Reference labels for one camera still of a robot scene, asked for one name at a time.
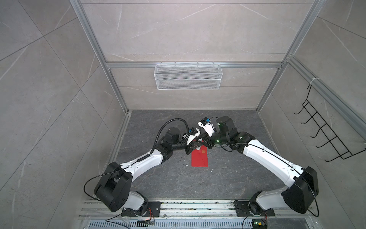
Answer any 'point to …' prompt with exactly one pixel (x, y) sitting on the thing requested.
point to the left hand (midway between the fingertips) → (200, 138)
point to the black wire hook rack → (342, 150)
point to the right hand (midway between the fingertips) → (198, 137)
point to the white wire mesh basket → (188, 77)
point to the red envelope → (199, 157)
